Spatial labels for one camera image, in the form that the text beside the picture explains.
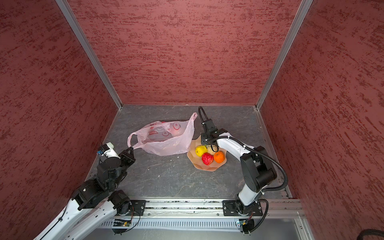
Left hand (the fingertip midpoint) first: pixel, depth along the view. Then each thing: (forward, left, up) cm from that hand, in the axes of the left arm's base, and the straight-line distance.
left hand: (135, 150), depth 72 cm
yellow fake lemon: (+9, -33, -15) cm, 37 cm away
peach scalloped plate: (+4, -31, -19) cm, 37 cm away
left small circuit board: (-28, +6, -23) cm, 37 cm away
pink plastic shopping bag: (+20, -8, -21) cm, 30 cm away
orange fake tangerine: (+4, -44, -14) cm, 46 cm away
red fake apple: (+3, -37, -15) cm, 40 cm away
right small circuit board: (-27, -54, -22) cm, 64 cm away
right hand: (+14, -36, -14) cm, 42 cm away
